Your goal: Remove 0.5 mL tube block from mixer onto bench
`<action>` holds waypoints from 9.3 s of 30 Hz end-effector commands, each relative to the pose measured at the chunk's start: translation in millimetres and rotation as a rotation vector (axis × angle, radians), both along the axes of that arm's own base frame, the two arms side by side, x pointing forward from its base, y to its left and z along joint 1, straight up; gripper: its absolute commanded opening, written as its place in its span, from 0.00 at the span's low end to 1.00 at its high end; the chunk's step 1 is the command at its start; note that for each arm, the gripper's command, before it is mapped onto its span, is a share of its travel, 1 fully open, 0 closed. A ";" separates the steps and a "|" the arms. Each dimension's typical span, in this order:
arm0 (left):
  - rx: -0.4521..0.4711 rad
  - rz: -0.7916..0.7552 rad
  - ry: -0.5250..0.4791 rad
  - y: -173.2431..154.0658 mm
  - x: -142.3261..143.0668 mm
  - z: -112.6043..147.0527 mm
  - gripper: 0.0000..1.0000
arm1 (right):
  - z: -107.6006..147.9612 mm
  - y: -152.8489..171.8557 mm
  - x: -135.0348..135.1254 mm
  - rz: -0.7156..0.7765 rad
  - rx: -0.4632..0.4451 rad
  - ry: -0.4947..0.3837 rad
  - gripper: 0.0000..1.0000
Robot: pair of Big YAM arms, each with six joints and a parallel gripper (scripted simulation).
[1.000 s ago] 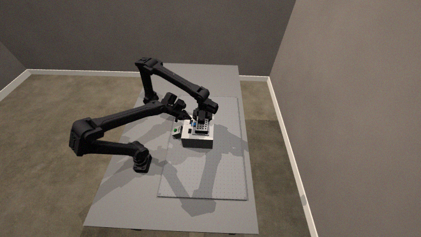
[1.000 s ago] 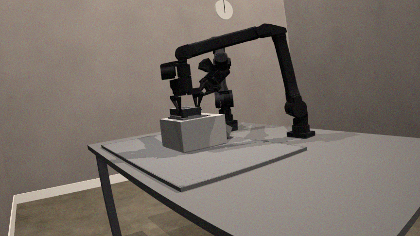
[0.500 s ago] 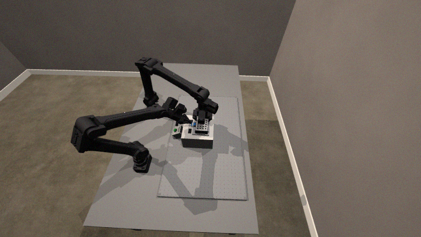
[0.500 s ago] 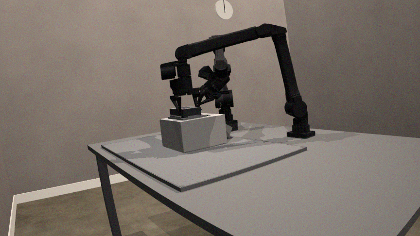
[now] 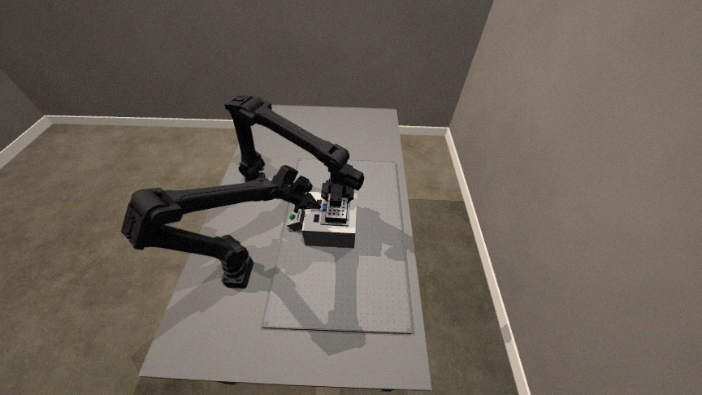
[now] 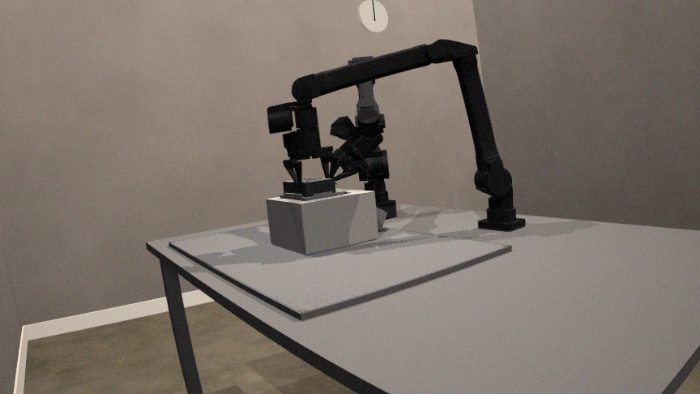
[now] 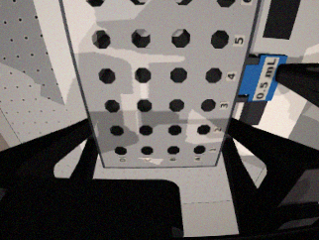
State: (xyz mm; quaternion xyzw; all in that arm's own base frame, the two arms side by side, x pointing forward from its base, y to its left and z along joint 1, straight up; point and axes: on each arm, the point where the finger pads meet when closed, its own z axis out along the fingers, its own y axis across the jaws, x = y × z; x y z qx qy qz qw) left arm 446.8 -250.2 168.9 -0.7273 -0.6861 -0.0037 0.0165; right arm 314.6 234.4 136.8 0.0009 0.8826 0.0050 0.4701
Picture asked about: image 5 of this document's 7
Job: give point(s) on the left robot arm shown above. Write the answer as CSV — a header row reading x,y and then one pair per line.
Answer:
x,y
253,110

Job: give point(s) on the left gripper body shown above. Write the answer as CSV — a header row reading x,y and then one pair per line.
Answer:
x,y
349,191

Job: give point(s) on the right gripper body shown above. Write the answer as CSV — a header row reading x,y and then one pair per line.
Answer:
x,y
302,204

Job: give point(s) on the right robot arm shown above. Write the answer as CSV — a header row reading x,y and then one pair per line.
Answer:
x,y
157,206

